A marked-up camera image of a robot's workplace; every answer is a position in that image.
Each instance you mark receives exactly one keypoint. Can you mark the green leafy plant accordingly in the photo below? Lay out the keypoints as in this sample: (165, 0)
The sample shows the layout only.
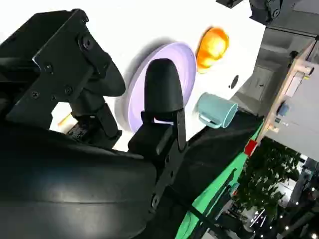
(269, 174)

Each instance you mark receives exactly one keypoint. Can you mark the lilac plate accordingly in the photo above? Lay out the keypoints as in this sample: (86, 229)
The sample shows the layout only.
(185, 64)

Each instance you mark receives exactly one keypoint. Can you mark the pale green mug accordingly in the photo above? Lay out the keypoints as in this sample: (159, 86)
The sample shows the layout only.
(216, 109)

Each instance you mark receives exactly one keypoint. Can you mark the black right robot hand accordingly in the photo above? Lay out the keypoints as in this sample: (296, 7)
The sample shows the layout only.
(62, 174)

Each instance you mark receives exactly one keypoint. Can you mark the wooden workshop desk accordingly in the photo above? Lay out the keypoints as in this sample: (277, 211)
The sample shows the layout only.
(296, 94)

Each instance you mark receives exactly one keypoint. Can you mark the green cloth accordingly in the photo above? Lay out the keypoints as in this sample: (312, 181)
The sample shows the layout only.
(219, 189)

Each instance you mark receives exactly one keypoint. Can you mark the orange striped toy bread roll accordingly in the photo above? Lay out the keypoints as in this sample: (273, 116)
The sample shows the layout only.
(211, 47)

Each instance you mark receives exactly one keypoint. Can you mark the red tag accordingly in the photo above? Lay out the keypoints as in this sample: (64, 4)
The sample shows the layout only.
(251, 147)

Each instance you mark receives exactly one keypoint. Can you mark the black cloth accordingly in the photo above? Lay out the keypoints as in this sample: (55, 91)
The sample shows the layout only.
(214, 149)

